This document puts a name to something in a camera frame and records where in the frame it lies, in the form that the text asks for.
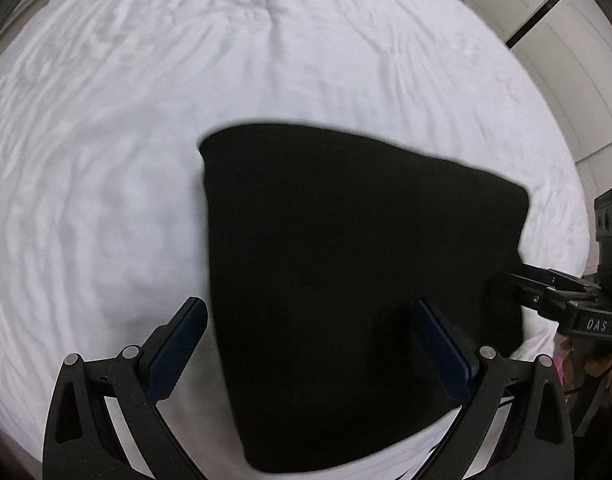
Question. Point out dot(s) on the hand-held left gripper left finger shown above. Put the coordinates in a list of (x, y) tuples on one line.
[(180, 345)]

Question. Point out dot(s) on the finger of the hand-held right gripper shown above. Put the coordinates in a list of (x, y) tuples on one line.
[(528, 292), (556, 276)]

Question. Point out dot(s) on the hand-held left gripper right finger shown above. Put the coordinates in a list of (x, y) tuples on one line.
[(441, 350)]

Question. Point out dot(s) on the black pants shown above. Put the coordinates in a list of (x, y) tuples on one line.
[(346, 270)]

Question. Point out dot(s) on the person's right hand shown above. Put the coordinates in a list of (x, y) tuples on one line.
[(570, 365)]

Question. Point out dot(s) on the white bed duvet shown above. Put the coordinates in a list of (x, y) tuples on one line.
[(110, 135)]

